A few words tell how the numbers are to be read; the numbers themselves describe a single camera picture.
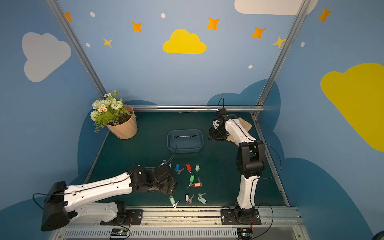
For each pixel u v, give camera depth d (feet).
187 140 3.52
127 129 3.15
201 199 2.63
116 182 1.60
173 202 2.62
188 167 3.05
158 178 1.86
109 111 2.70
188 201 2.62
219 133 2.69
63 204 1.30
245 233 2.39
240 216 2.18
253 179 1.83
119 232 2.35
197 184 2.83
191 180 2.84
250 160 1.73
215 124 2.82
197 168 3.00
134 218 2.45
